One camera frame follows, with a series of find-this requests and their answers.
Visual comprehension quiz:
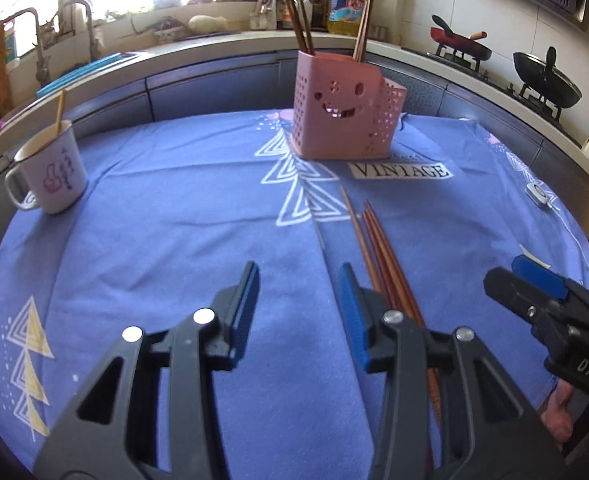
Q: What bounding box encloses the pink plastic utensil holder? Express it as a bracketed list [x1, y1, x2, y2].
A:
[289, 50, 408, 161]

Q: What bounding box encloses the tall steel faucet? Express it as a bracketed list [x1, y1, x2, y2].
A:
[59, 0, 102, 63]

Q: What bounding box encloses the short steel faucet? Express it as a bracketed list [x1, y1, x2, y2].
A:
[2, 8, 50, 88]

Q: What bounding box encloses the white charger cable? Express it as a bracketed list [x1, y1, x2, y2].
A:
[546, 201, 589, 282]

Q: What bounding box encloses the long brown wooden chopstick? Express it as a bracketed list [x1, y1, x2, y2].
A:
[359, 0, 374, 62]

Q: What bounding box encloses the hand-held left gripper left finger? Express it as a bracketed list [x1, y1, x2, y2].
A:
[33, 260, 261, 480]

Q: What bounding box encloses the white enamel mug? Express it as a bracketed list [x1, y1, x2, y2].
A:
[4, 120, 89, 216]

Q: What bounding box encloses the light brown wooden chopstick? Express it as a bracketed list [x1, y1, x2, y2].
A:
[339, 185, 383, 293]

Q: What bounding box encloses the blue printed tablecloth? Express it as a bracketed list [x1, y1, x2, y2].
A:
[0, 109, 589, 480]

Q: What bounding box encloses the black wok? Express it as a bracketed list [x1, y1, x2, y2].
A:
[513, 46, 583, 108]

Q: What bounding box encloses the blue drain mat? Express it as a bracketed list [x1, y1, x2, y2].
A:
[35, 51, 138, 98]

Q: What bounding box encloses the gas stove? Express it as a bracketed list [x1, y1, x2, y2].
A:
[405, 42, 583, 146]

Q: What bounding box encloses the person's right hand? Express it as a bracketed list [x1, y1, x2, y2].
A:
[543, 379, 584, 442]

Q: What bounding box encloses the black chopstick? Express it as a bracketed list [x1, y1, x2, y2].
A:
[294, 0, 316, 56]

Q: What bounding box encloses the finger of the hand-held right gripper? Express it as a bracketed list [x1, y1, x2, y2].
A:
[483, 266, 550, 326]
[511, 254, 575, 301]

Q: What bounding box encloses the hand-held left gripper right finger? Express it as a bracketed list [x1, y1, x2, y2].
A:
[337, 261, 568, 480]

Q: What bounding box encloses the red frying pan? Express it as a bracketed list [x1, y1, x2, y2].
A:
[429, 15, 493, 61]

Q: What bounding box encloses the reddish wooden chopstick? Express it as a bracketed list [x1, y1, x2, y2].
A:
[363, 203, 438, 476]
[367, 200, 445, 436]
[353, 5, 368, 61]

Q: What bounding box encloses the yellow cooking oil bottle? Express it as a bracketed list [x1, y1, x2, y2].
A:
[327, 0, 366, 37]

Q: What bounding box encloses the white square charger puck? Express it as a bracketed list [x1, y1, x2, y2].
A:
[526, 183, 550, 207]

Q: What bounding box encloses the dark brown wooden chopstick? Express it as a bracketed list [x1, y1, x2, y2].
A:
[280, 0, 309, 55]

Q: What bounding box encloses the white cloth bundle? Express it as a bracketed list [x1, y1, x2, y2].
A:
[188, 14, 229, 36]

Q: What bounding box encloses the light wooden stick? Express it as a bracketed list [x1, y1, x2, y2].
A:
[54, 89, 68, 138]

